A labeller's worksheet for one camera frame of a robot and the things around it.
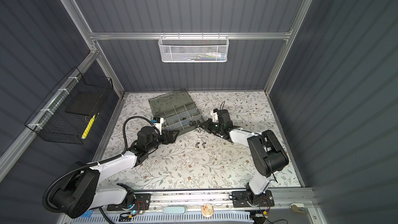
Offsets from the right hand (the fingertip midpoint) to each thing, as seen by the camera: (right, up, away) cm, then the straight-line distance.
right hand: (201, 125), depth 90 cm
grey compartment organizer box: (-17, +10, +18) cm, 26 cm away
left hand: (-15, -3, -5) cm, 16 cm away
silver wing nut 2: (-3, -12, +2) cm, 13 cm away
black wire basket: (-64, +8, -17) cm, 66 cm away
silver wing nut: (+1, -12, +2) cm, 12 cm away
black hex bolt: (-7, 0, +11) cm, 13 cm away
